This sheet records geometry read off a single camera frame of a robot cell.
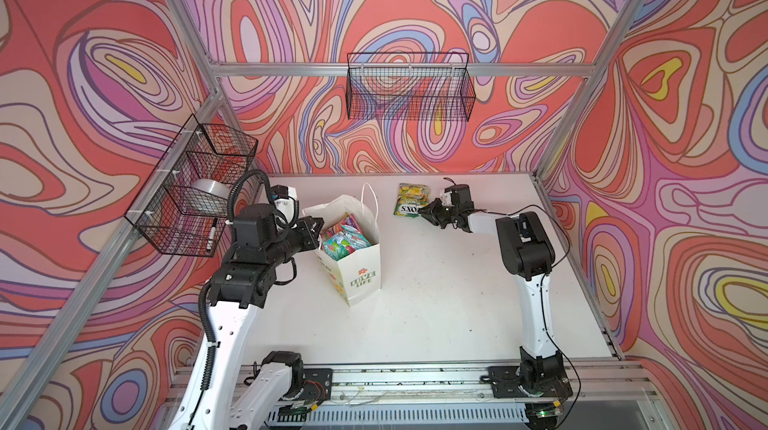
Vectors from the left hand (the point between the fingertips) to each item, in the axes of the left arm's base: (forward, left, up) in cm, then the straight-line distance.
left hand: (326, 219), depth 68 cm
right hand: (+24, -26, -30) cm, 47 cm away
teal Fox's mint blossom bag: (0, -3, -10) cm, 10 cm away
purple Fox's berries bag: (+8, -3, -11) cm, 14 cm away
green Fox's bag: (+30, -23, -27) cm, 46 cm away
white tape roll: (+10, +31, -1) cm, 33 cm away
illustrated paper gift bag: (-6, -7, -16) cm, 19 cm away
